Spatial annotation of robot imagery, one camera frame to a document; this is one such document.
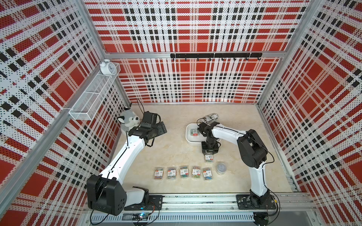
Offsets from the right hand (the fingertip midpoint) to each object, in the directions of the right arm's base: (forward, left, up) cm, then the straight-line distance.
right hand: (209, 152), depth 91 cm
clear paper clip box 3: (-13, +16, +1) cm, 20 cm away
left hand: (+8, +30, +16) cm, 35 cm away
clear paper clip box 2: (-13, +9, +1) cm, 16 cm away
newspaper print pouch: (+28, -3, +1) cm, 28 cm away
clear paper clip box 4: (-14, +24, +1) cm, 27 cm away
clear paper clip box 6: (-4, +1, 0) cm, 4 cm away
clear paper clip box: (-13, +2, +1) cm, 13 cm away
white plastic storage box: (+13, +11, -2) cm, 17 cm away
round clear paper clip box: (-11, -6, +2) cm, 12 cm away
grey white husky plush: (+15, +51, +17) cm, 56 cm away
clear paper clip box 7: (+15, +10, +1) cm, 18 cm away
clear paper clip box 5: (-13, +31, +1) cm, 34 cm away
